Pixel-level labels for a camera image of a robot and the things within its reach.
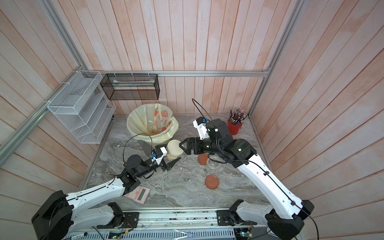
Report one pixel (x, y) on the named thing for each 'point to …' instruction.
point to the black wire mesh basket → (131, 86)
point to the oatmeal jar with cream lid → (173, 154)
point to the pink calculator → (139, 194)
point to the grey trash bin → (149, 146)
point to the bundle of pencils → (237, 116)
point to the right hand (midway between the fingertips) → (186, 143)
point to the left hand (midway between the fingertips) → (175, 151)
